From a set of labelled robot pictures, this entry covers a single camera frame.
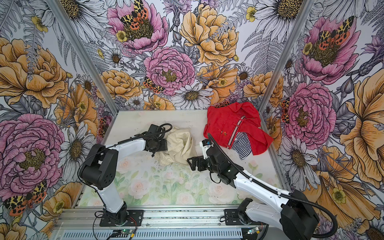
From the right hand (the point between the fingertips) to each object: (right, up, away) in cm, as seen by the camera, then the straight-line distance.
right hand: (195, 164), depth 80 cm
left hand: (-21, +5, +17) cm, 27 cm away
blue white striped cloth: (+31, +7, +21) cm, 38 cm away
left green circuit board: (-32, -29, -8) cm, 44 cm away
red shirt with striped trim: (+20, +23, +26) cm, 40 cm away
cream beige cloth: (-9, +6, +12) cm, 16 cm away
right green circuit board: (+27, -29, -8) cm, 41 cm away
